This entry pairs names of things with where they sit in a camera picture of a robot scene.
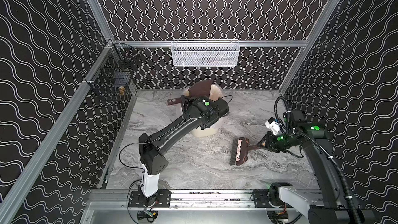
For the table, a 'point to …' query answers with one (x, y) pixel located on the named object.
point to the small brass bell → (122, 90)
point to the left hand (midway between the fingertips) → (184, 99)
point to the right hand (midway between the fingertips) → (261, 145)
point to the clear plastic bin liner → (216, 92)
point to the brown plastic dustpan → (201, 89)
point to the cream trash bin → (197, 131)
